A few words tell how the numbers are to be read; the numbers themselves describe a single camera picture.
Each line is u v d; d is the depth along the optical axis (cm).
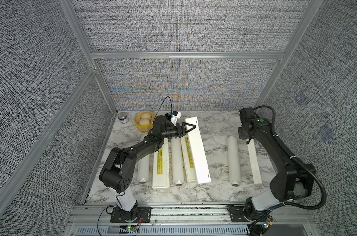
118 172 48
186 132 73
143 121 105
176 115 78
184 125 73
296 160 44
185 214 75
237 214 73
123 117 110
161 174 79
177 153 92
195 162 72
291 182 43
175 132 75
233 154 92
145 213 73
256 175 71
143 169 84
